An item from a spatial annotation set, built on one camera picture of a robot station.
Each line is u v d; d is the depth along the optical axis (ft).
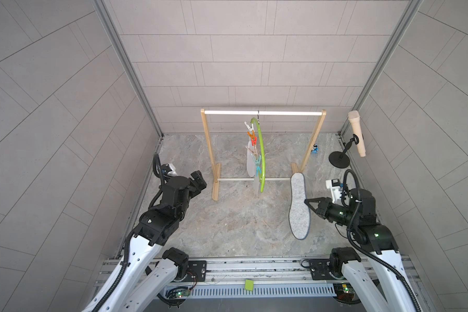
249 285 2.21
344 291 2.23
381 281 1.46
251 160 3.54
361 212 1.72
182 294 2.13
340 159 3.38
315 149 3.56
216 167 3.32
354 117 2.78
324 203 2.02
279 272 2.36
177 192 1.57
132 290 1.34
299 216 2.26
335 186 2.14
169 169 1.96
